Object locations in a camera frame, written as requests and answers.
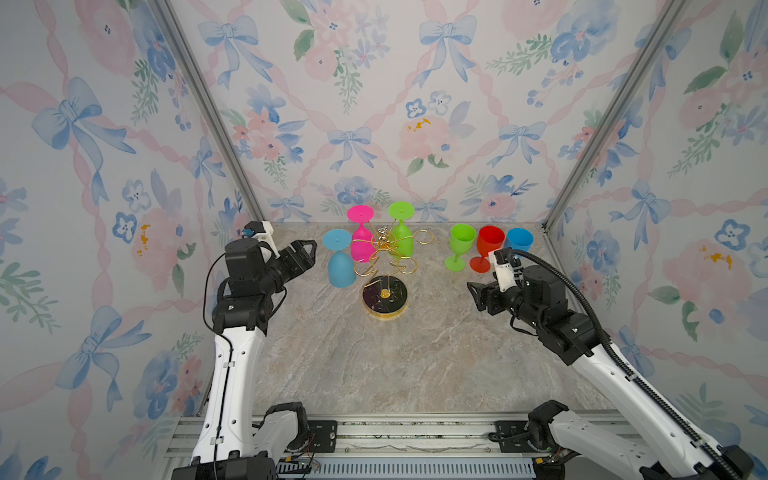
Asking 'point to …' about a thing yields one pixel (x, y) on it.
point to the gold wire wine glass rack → (384, 295)
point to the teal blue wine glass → (341, 263)
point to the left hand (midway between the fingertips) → (306, 245)
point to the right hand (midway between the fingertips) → (482, 277)
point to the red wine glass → (490, 239)
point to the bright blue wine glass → (520, 239)
